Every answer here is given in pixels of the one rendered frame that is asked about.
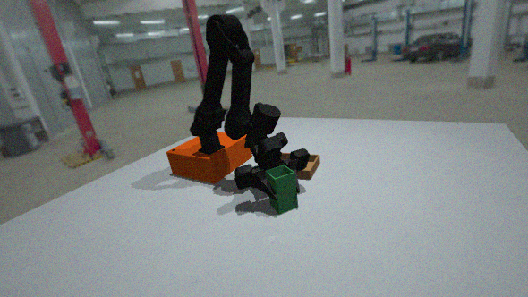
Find green square cup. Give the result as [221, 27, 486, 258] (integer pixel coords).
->
[265, 165, 298, 215]

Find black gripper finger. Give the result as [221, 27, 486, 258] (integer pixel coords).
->
[288, 158, 300, 193]
[251, 169, 278, 201]

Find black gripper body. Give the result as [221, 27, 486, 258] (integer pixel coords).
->
[234, 142, 310, 190]

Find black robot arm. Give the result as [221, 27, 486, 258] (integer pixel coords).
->
[190, 14, 288, 164]

